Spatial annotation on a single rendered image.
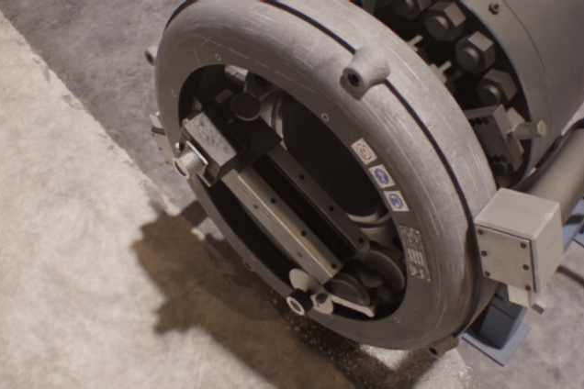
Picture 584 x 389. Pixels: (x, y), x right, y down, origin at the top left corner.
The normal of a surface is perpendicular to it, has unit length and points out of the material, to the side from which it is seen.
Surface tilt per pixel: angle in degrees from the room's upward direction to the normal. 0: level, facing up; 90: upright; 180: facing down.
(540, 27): 44
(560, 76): 65
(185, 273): 0
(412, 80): 30
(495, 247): 90
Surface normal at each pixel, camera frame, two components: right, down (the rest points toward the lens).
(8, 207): -0.07, -0.65
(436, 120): 0.40, -0.18
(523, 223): -0.33, -0.79
